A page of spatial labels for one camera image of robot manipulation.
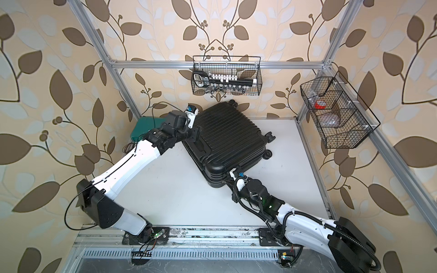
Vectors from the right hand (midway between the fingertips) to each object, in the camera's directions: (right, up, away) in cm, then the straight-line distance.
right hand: (227, 181), depth 80 cm
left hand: (-15, +27, -2) cm, 31 cm away
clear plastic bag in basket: (+44, +29, -8) cm, 53 cm away
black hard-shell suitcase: (+1, +20, +2) cm, 20 cm away
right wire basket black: (+51, +29, -6) cm, 59 cm away
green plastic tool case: (-55, +30, +32) cm, 70 cm away
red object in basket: (+45, +37, +1) cm, 58 cm away
